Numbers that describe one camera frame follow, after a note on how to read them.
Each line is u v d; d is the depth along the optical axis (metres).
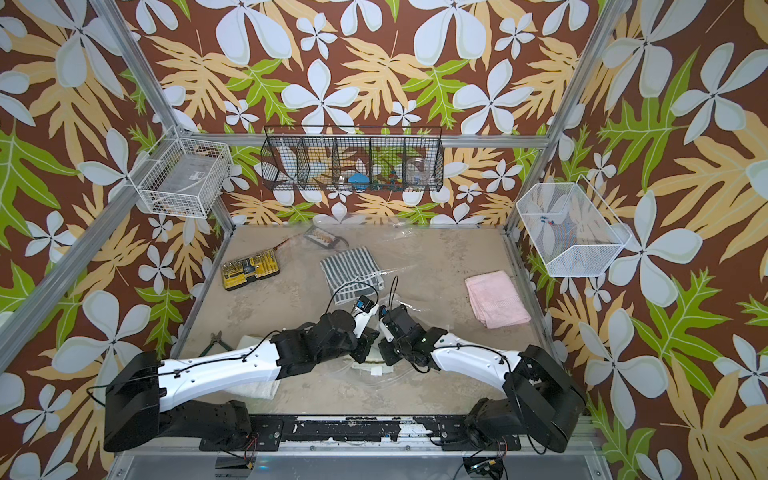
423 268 1.08
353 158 0.98
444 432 0.74
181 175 0.87
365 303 0.66
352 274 1.02
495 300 0.96
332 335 0.56
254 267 1.04
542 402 0.42
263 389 0.78
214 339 0.90
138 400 0.40
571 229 0.84
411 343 0.65
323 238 1.15
